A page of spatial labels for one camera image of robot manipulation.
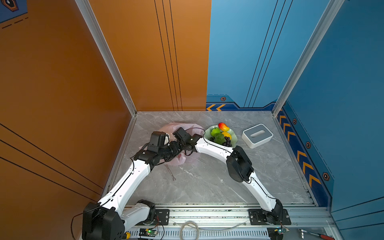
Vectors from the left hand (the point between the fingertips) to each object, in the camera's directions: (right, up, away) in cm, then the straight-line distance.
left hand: (183, 147), depth 79 cm
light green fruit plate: (+14, +5, +22) cm, 27 cm away
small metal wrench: (-6, -20, +7) cm, 22 cm away
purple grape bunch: (+26, +1, +12) cm, 29 cm away
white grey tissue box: (+50, +4, +26) cm, 56 cm away
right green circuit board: (+45, -40, -9) cm, 61 cm away
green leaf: (+21, +4, +11) cm, 24 cm away
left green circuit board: (-16, -39, -9) cm, 43 cm away
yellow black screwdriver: (-24, -38, -12) cm, 47 cm away
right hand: (-6, -1, +16) cm, 17 cm away
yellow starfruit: (+27, +6, +19) cm, 33 cm away
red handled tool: (+64, -39, -12) cm, 76 cm away
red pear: (+25, +11, +20) cm, 34 cm away
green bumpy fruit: (+19, +8, +20) cm, 29 cm away
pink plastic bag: (+4, +10, +8) cm, 13 cm away
